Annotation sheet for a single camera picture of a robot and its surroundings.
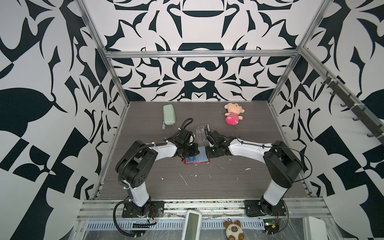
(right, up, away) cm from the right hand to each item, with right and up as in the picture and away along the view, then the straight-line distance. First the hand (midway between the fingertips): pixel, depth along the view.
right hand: (208, 152), depth 91 cm
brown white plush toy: (+9, -29, -25) cm, 39 cm away
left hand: (-4, +2, 0) cm, 4 cm away
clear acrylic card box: (-3, +10, +9) cm, 14 cm away
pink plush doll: (+20, +26, +16) cm, 36 cm away
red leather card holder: (-5, -3, -2) cm, 6 cm away
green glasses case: (-26, +22, +18) cm, 38 cm away
